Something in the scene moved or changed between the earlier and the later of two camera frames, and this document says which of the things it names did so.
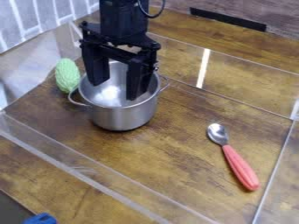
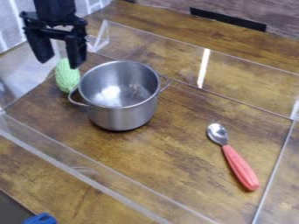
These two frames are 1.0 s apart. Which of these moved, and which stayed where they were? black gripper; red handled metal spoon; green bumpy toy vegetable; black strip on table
Moved: black gripper
Stayed: green bumpy toy vegetable; black strip on table; red handled metal spoon
